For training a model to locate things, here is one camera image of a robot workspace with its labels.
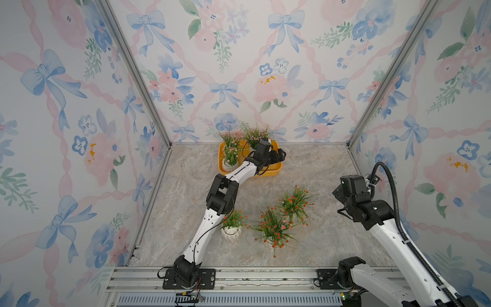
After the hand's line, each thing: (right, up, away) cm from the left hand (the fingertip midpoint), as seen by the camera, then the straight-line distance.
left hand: (283, 154), depth 105 cm
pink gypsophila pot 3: (-16, +10, -2) cm, 19 cm away
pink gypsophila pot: (-29, -5, -7) cm, 30 cm away
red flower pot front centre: (-10, -30, -34) cm, 46 cm away
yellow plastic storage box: (-21, +3, -2) cm, 21 cm away
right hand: (+20, -12, -29) cm, 37 cm away
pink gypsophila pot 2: (-28, +7, -4) cm, 29 cm away
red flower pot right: (0, -22, -27) cm, 35 cm away
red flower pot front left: (-27, -33, -24) cm, 49 cm away
